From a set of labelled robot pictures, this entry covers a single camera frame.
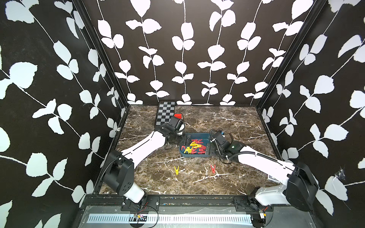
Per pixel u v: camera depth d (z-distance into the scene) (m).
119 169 0.44
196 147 0.95
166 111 1.14
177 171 0.85
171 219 0.70
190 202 0.76
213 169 0.86
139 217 0.70
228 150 0.59
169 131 0.61
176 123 0.66
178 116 1.12
